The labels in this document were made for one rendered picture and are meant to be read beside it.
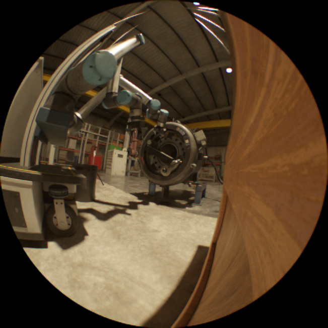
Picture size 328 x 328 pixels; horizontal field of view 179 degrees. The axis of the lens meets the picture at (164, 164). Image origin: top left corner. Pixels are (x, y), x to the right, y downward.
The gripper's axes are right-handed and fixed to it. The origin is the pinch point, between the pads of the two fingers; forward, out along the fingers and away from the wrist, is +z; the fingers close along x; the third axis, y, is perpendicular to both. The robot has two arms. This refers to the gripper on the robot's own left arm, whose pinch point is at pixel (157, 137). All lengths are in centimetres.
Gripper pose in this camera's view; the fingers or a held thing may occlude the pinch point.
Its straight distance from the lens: 123.3
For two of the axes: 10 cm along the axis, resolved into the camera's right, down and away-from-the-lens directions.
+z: -2.3, 6.4, 7.3
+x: -8.8, -4.6, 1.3
